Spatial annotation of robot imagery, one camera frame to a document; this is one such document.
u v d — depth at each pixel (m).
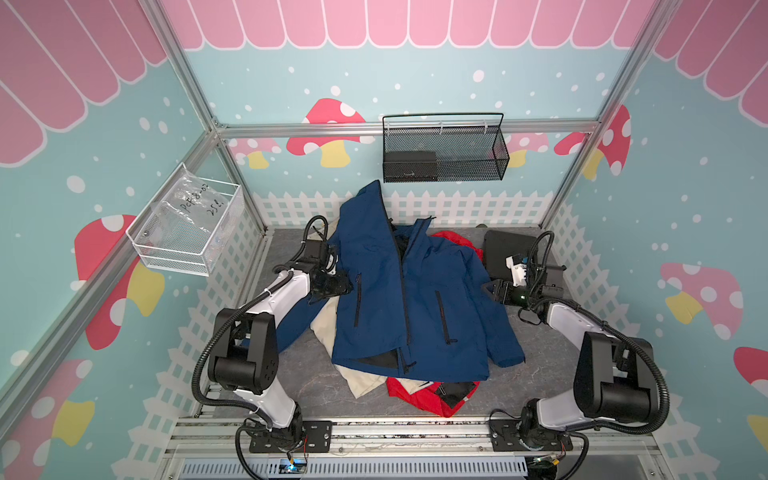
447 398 0.80
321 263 0.75
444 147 0.93
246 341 0.51
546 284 0.71
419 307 0.89
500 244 1.10
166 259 0.61
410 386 0.77
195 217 0.71
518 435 0.74
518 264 0.82
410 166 0.88
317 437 0.74
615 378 0.44
